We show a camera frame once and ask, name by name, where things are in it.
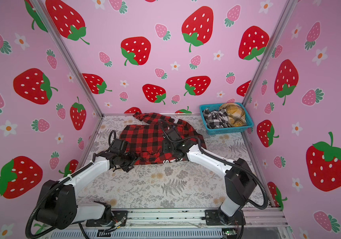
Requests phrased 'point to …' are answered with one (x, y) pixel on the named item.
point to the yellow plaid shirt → (237, 116)
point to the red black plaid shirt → (145, 138)
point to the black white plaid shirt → (216, 119)
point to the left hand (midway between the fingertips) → (139, 159)
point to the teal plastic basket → (250, 123)
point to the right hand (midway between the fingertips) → (164, 144)
